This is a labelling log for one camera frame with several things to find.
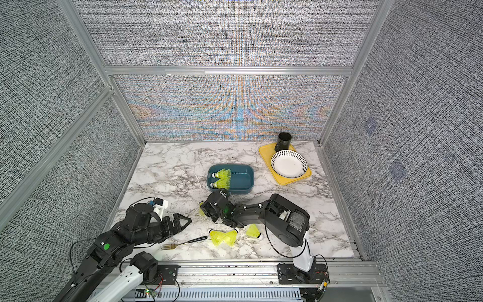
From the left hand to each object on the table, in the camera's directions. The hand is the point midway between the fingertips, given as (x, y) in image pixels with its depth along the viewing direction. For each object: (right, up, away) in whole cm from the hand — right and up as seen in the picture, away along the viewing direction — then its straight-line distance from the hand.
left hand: (188, 224), depth 70 cm
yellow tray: (+36, +28, +48) cm, 67 cm away
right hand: (-1, +5, +16) cm, 17 cm away
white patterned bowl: (+47, +22, +39) cm, 65 cm away
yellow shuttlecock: (+10, +17, +30) cm, 36 cm away
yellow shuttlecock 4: (+25, -7, +12) cm, 29 cm away
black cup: (+45, +35, +40) cm, 69 cm away
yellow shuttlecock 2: (+11, +12, +25) cm, 30 cm away
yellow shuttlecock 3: (+1, 0, +18) cm, 18 cm away
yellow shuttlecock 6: (+15, -10, +12) cm, 21 cm away
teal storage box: (+20, +13, +31) cm, 39 cm away
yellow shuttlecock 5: (+9, -10, +13) cm, 18 cm away
